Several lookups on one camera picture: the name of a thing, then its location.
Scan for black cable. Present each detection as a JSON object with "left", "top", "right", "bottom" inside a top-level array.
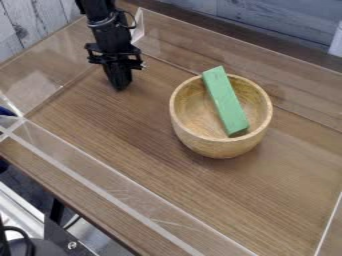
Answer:
[{"left": 0, "top": 226, "right": 38, "bottom": 256}]

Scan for clear acrylic tray walls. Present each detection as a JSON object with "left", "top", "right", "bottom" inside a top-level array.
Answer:
[{"left": 0, "top": 10, "right": 342, "bottom": 256}]

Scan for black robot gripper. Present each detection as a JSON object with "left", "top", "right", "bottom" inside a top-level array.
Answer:
[{"left": 85, "top": 11, "right": 144, "bottom": 90}]

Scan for blue object at left edge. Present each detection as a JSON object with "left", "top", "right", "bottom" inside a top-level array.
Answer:
[{"left": 0, "top": 106, "right": 18, "bottom": 174}]

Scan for black table leg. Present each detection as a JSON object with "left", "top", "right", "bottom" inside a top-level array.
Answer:
[{"left": 50, "top": 199, "right": 66, "bottom": 224}]

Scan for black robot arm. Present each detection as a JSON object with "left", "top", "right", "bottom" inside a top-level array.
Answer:
[{"left": 75, "top": 0, "right": 144, "bottom": 91}]

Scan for black metal bracket with screw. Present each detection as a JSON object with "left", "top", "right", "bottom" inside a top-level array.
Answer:
[{"left": 45, "top": 218, "right": 99, "bottom": 256}]

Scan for light wooden bowl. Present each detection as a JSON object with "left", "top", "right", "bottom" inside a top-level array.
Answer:
[{"left": 170, "top": 74, "right": 274, "bottom": 159}]

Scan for green rectangular block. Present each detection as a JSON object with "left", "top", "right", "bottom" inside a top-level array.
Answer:
[{"left": 202, "top": 66, "right": 250, "bottom": 137}]

